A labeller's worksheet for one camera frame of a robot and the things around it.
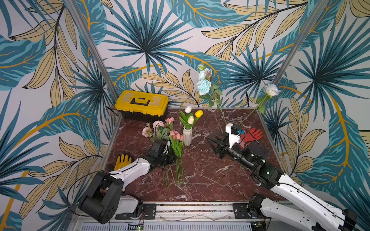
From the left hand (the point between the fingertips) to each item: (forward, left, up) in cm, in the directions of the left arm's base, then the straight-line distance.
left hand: (177, 159), depth 86 cm
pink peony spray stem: (+17, +11, +5) cm, 21 cm away
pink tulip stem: (+4, -1, -3) cm, 5 cm away
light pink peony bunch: (+20, +22, -2) cm, 30 cm away
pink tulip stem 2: (-6, -4, -5) cm, 9 cm away
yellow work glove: (-1, +34, -4) cm, 34 cm away
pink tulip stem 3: (+10, +3, +3) cm, 11 cm away
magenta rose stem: (+26, +6, +4) cm, 27 cm away
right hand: (-2, -15, +29) cm, 33 cm away
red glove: (+20, -50, -5) cm, 54 cm away
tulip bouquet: (+12, -7, +23) cm, 27 cm away
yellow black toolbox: (+34, +25, +10) cm, 43 cm away
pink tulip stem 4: (+16, 0, +1) cm, 16 cm away
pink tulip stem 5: (+12, -1, -5) cm, 13 cm away
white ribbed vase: (+13, -6, +6) cm, 15 cm away
